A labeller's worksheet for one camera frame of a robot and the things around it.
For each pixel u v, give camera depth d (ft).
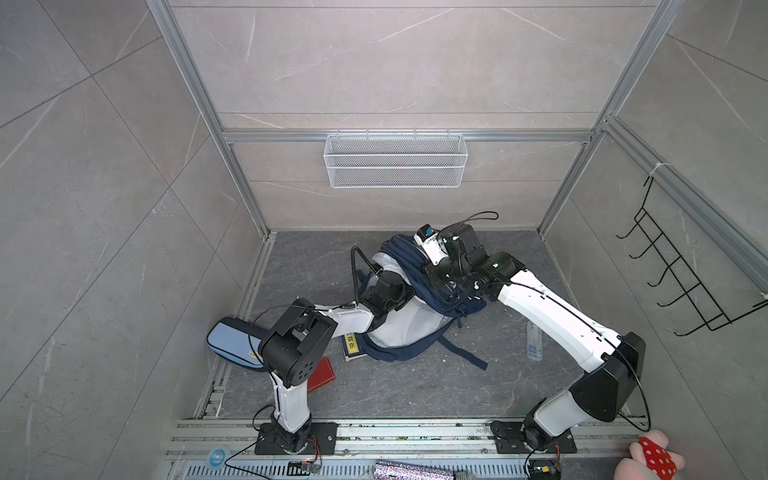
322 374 2.73
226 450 2.35
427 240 2.16
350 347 2.88
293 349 1.61
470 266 1.84
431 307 2.45
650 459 2.16
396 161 3.31
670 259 2.30
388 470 2.20
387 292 2.38
